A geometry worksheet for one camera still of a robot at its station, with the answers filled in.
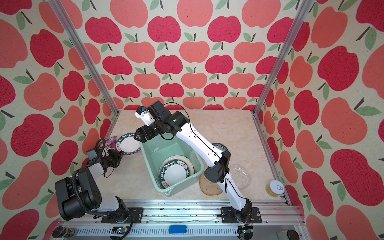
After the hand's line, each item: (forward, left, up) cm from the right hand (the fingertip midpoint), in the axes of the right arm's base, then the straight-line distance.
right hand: (141, 136), depth 70 cm
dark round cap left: (-39, +28, -19) cm, 52 cm away
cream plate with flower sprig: (+5, -16, -28) cm, 32 cm away
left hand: (+3, +18, -22) cm, 29 cm away
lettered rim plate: (+9, +19, -24) cm, 32 cm away
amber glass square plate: (-11, -35, -30) cm, 47 cm away
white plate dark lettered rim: (-5, -14, -26) cm, 30 cm away
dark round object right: (-30, -69, -20) cm, 78 cm away
